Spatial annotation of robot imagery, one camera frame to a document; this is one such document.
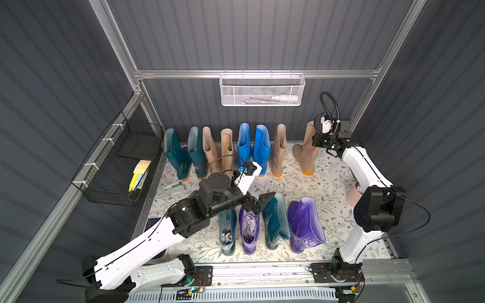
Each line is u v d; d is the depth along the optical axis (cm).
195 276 73
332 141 68
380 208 49
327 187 100
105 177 69
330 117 77
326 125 81
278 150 85
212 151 83
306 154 102
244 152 88
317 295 71
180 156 87
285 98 93
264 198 50
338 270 67
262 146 84
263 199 50
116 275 38
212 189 42
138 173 73
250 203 51
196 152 83
